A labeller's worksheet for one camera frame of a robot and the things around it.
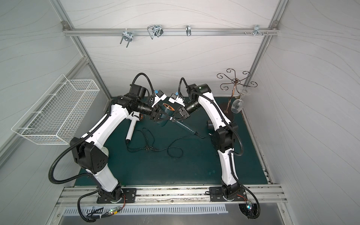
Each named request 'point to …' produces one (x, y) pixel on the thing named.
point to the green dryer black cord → (177, 147)
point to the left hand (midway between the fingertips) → (169, 117)
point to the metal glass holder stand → (230, 75)
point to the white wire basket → (56, 115)
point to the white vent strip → (106, 211)
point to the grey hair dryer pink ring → (209, 125)
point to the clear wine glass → (238, 103)
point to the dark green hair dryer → (168, 110)
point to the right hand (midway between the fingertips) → (174, 120)
